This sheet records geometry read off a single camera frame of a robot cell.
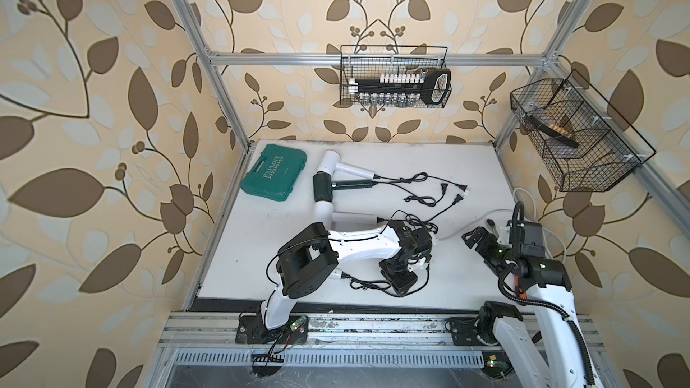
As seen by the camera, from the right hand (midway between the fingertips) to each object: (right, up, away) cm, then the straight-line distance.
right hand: (472, 245), depth 78 cm
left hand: (-22, -12, 0) cm, 25 cm away
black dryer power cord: (-10, +4, +16) cm, 19 cm away
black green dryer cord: (-7, +11, +24) cm, 27 cm away
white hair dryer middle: (-45, +7, +14) cm, 48 cm away
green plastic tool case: (-67, +21, +26) cm, 75 cm away
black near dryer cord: (-34, -13, +4) cm, 37 cm away
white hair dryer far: (-45, +25, +29) cm, 59 cm away
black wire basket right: (+29, +29, -6) cm, 41 cm away
